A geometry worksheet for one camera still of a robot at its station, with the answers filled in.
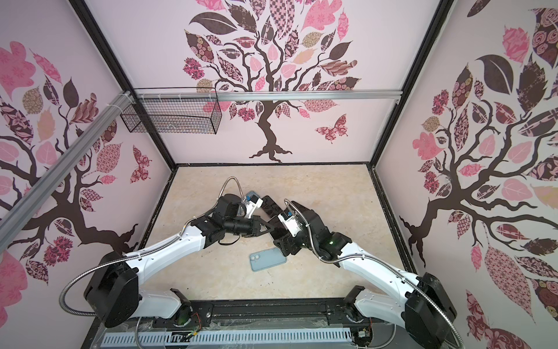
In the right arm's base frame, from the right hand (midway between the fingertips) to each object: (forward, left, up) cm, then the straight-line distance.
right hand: (281, 234), depth 78 cm
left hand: (-1, +3, +3) cm, 4 cm away
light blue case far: (+9, +11, +12) cm, 19 cm away
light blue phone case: (-3, +7, -15) cm, 17 cm away
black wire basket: (+51, +48, +21) cm, 73 cm away
